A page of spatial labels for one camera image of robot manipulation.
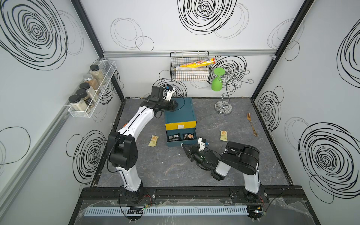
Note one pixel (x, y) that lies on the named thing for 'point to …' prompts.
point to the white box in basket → (196, 74)
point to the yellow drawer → (180, 125)
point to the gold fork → (248, 116)
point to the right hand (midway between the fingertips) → (181, 147)
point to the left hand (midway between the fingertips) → (176, 104)
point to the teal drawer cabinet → (183, 117)
